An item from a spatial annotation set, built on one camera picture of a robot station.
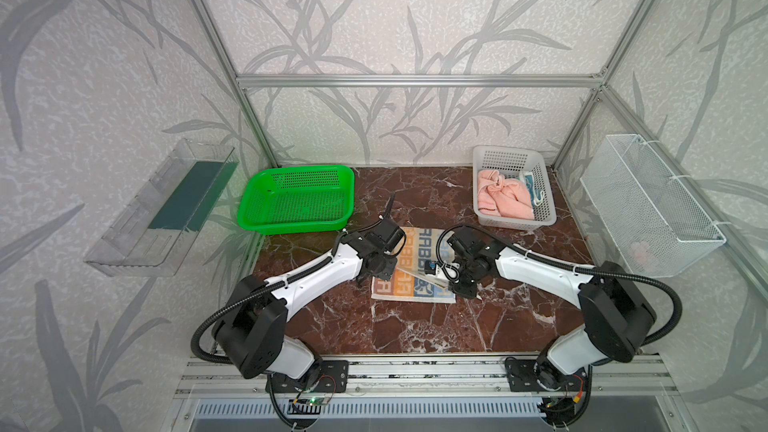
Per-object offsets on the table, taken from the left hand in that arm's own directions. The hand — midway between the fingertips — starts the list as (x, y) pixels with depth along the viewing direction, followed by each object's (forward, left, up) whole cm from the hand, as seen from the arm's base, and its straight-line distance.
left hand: (386, 258), depth 86 cm
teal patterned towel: (+24, -51, -1) cm, 57 cm away
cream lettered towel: (-6, -10, +6) cm, 14 cm away
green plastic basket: (+29, +35, -10) cm, 47 cm away
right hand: (-3, -20, -5) cm, 20 cm away
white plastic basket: (+43, -48, -3) cm, 65 cm away
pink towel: (+24, -41, -1) cm, 47 cm away
